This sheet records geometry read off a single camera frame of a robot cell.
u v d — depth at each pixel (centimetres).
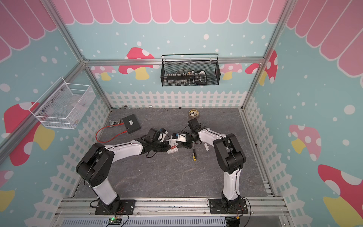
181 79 89
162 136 79
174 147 93
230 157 52
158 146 81
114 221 73
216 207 74
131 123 108
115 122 109
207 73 93
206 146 97
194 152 93
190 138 83
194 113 116
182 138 83
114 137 103
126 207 73
